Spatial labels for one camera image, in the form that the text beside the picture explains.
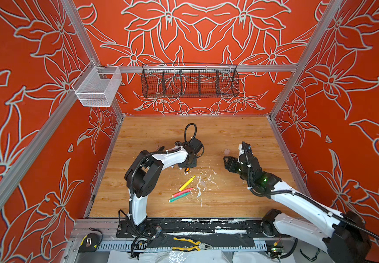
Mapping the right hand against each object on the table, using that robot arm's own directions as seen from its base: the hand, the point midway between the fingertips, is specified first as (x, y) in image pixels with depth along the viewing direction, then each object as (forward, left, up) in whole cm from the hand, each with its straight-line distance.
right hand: (225, 158), depth 81 cm
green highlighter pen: (-15, +24, -13) cm, 31 cm away
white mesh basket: (+39, +72, +18) cm, 83 cm away
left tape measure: (-34, +62, -11) cm, 71 cm away
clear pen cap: (+13, -5, -15) cm, 20 cm away
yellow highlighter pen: (-7, +20, -14) cm, 25 cm away
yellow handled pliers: (-35, +14, -13) cm, 40 cm away
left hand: (+5, +18, -13) cm, 23 cm away
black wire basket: (+48, +24, +15) cm, 56 cm away
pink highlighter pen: (-13, +23, -13) cm, 29 cm away
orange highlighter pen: (0, +20, -12) cm, 23 cm away
